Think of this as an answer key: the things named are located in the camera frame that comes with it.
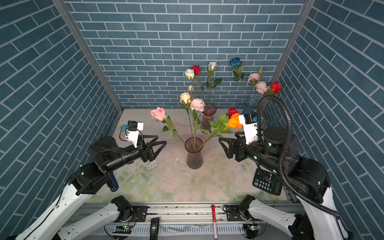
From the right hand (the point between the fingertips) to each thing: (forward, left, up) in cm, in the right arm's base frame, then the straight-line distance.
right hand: (224, 134), depth 52 cm
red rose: (+46, -33, -12) cm, 58 cm away
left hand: (-1, +23, -7) cm, 24 cm away
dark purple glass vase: (+11, +13, -38) cm, 42 cm away
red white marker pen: (-21, 0, -43) cm, 48 cm away
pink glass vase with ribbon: (+31, +6, -21) cm, 38 cm away
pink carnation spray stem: (+45, -25, -12) cm, 53 cm away
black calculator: (0, -29, -42) cm, 51 cm away
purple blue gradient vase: (+44, -22, -26) cm, 56 cm away
